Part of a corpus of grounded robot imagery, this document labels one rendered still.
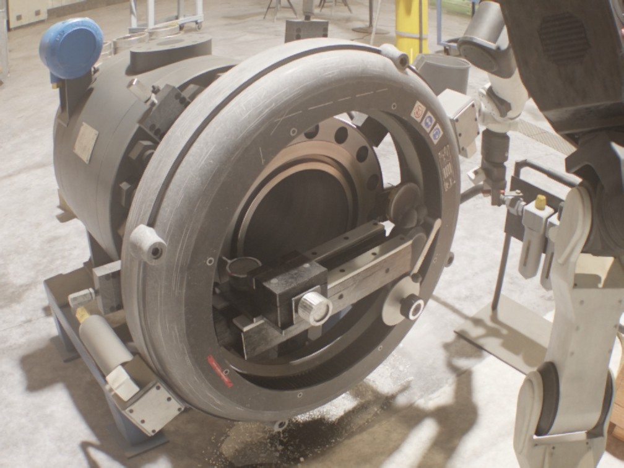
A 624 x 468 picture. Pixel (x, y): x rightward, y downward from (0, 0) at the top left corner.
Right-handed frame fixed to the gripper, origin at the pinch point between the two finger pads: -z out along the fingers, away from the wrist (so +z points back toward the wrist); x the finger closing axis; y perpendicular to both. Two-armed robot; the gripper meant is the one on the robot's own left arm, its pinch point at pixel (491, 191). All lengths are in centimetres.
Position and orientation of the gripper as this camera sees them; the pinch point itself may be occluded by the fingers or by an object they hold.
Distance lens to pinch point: 168.0
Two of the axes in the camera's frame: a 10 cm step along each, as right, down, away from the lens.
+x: -1.9, -4.9, 8.5
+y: -9.8, 1.0, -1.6
